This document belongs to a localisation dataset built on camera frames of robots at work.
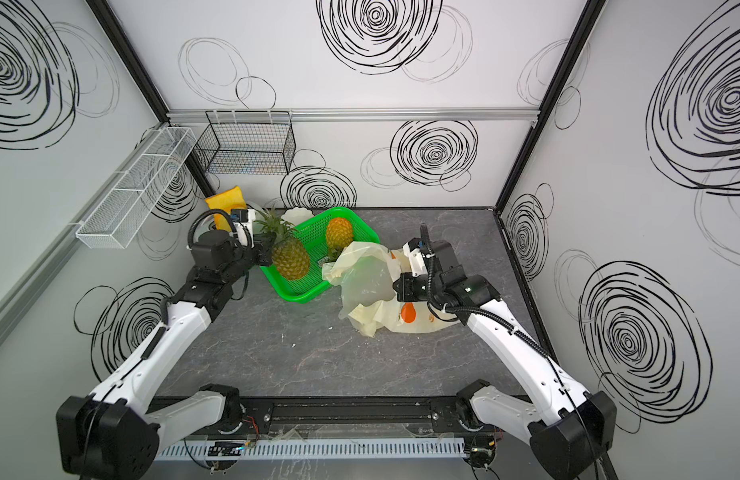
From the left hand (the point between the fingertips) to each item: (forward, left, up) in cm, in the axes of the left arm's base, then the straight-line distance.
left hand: (272, 233), depth 77 cm
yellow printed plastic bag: (+2, -24, -22) cm, 32 cm away
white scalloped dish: (+30, +4, -24) cm, 39 cm away
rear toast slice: (+18, +21, -6) cm, 28 cm away
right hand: (-12, -32, -5) cm, 35 cm away
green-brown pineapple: (-3, -4, -5) cm, 7 cm away
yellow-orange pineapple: (+16, -15, -18) cm, 28 cm away
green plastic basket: (+20, -5, -24) cm, 31 cm away
